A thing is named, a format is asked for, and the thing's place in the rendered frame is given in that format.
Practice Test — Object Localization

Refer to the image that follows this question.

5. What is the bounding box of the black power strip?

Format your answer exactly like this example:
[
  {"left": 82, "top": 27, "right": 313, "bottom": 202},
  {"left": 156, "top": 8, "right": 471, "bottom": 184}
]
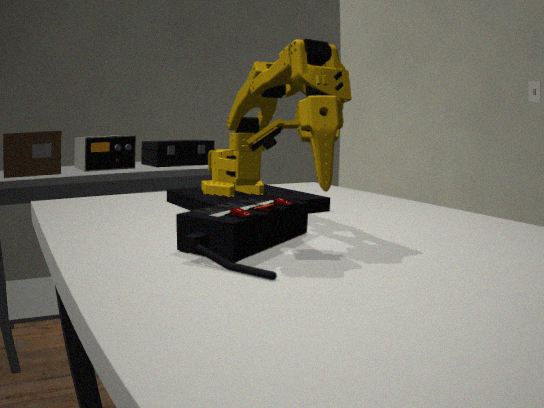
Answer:
[{"left": 176, "top": 196, "right": 308, "bottom": 280}]

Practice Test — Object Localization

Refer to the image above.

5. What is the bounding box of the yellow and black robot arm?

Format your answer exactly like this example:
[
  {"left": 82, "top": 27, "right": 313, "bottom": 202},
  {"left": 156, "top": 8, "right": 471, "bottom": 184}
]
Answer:
[{"left": 201, "top": 39, "right": 352, "bottom": 197}]

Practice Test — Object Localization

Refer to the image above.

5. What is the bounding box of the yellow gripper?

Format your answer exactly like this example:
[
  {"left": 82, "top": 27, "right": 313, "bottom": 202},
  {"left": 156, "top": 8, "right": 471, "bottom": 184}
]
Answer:
[{"left": 246, "top": 96, "right": 344, "bottom": 192}]

